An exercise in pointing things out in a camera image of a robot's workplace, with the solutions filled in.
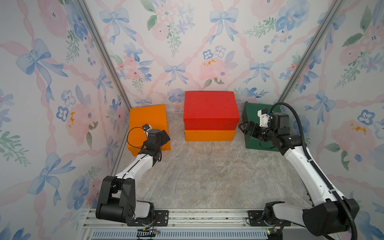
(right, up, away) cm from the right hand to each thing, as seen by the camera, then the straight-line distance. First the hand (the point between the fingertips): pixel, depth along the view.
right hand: (246, 127), depth 77 cm
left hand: (-47, -5, +13) cm, 49 cm away
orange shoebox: (-56, +8, +33) cm, 65 cm away
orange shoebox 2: (-26, -6, +22) cm, 35 cm away
